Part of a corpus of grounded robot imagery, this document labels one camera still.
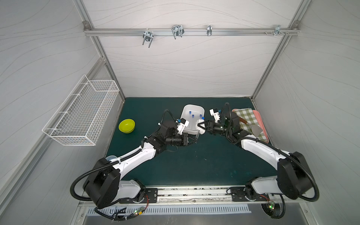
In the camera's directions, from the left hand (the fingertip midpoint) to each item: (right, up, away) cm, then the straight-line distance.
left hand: (197, 142), depth 73 cm
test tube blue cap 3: (0, +13, +35) cm, 37 cm away
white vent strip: (-10, -34, -3) cm, 36 cm away
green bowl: (-49, +6, +28) cm, 56 cm away
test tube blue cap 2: (+6, +13, +35) cm, 37 cm away
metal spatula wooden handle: (+45, +3, +26) cm, 52 cm away
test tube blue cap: (+4, +12, +6) cm, 14 cm away
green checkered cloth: (+47, -2, +23) cm, 53 cm away
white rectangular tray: (-1, +14, +36) cm, 38 cm away
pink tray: (+51, +8, +31) cm, 60 cm away
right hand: (+1, +9, +6) cm, 11 cm away
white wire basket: (-59, +12, -5) cm, 60 cm away
